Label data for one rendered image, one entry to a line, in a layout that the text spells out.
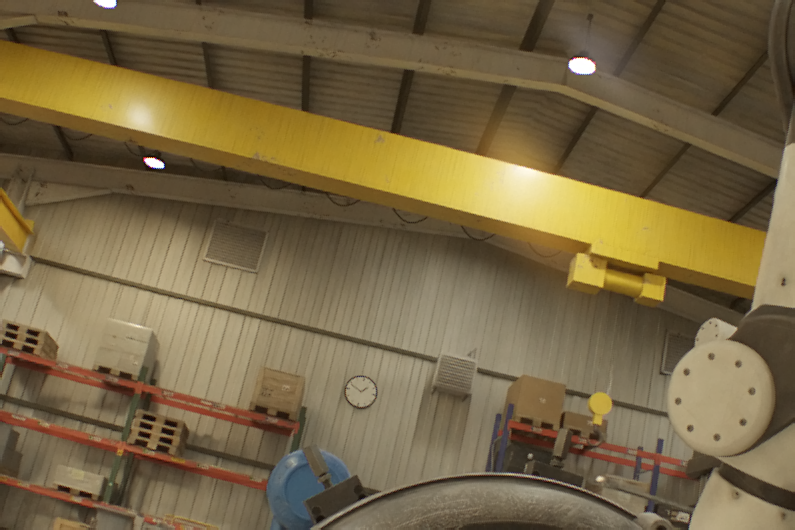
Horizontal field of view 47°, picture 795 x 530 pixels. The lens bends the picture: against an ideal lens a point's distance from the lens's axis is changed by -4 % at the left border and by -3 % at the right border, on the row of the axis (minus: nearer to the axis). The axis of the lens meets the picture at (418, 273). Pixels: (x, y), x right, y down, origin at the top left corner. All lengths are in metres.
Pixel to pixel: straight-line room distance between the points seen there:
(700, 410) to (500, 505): 0.55
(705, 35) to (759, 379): 12.35
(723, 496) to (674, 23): 12.28
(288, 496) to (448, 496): 0.72
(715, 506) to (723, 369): 0.10
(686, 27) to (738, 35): 0.68
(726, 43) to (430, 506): 12.04
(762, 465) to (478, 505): 0.56
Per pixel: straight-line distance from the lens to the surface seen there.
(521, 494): 1.18
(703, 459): 1.44
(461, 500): 1.15
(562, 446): 1.34
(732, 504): 0.67
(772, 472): 0.66
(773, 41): 0.72
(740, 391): 0.64
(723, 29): 12.78
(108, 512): 10.15
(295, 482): 1.83
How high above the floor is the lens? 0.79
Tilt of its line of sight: 19 degrees up
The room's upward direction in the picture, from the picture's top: 13 degrees clockwise
